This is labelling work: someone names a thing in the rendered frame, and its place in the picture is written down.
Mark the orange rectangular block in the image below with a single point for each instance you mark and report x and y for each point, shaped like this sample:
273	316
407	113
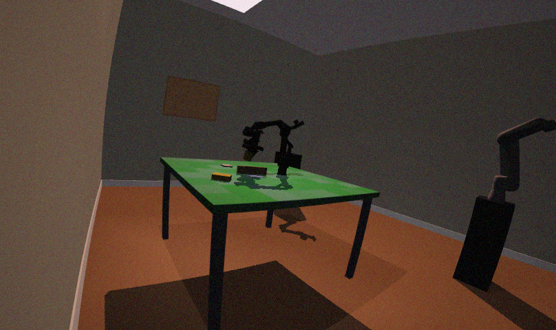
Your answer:
221	177

